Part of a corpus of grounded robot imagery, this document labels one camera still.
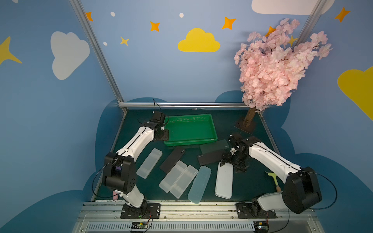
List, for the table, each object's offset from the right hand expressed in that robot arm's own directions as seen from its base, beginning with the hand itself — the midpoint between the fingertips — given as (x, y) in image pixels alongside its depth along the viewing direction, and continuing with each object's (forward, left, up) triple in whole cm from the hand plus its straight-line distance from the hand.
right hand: (228, 165), depth 83 cm
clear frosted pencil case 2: (+1, +48, -6) cm, 49 cm away
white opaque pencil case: (-9, +2, -7) cm, 11 cm away
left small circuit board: (-31, +46, -9) cm, 56 cm away
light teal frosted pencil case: (-10, +16, -6) cm, 20 cm away
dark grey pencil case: (+10, +8, -11) cm, 17 cm away
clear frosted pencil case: (-8, +26, -7) cm, 28 cm away
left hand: (+16, +40, +6) cm, 44 cm away
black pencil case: (+7, +33, -6) cm, 34 cm away
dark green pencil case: (+16, +7, -6) cm, 18 cm away
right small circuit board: (-27, -16, -11) cm, 33 cm away
